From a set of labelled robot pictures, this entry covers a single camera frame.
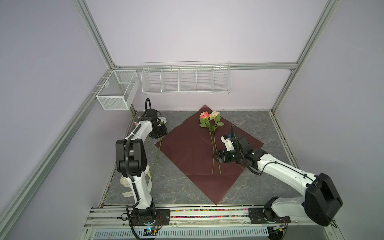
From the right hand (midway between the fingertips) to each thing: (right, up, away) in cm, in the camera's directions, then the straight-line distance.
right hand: (218, 156), depth 83 cm
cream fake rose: (+1, +24, +29) cm, 38 cm away
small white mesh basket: (-65, +40, +17) cm, 79 cm away
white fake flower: (-38, +21, +26) cm, 50 cm away
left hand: (-32, +12, +14) cm, 37 cm away
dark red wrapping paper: (-16, +2, +16) cm, 23 cm away
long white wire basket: (-3, +51, +19) cm, 54 cm away
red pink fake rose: (-8, +19, +29) cm, 35 cm away
